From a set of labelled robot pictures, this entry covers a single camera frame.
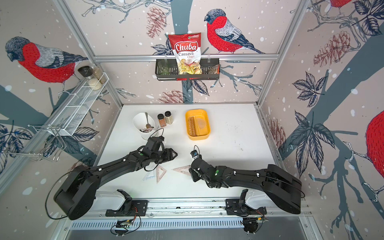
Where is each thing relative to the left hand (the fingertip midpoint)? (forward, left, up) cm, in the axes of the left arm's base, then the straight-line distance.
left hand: (177, 153), depth 86 cm
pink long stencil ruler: (+25, -8, -7) cm, 27 cm away
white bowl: (+18, +25, +6) cm, 31 cm away
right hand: (-8, -9, -3) cm, 12 cm away
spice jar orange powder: (+25, +13, -1) cm, 28 cm away
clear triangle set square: (-11, +16, -7) cm, 20 cm away
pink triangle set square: (-12, +11, -7) cm, 17 cm away
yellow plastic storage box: (+30, -15, -7) cm, 35 cm away
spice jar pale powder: (+27, +8, 0) cm, 28 cm away
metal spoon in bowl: (+21, +22, -2) cm, 31 cm away
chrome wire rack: (-7, +52, +26) cm, 59 cm away
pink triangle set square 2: (-7, -4, -8) cm, 12 cm away
